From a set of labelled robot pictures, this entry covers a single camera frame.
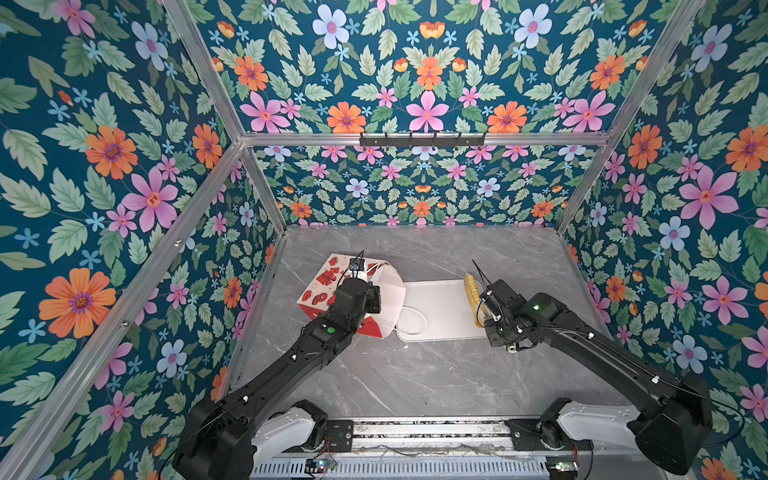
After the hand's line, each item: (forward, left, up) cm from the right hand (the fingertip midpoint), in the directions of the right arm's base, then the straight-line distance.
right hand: (494, 331), depth 79 cm
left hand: (+12, +31, +9) cm, 35 cm away
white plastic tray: (+13, +13, -12) cm, 22 cm away
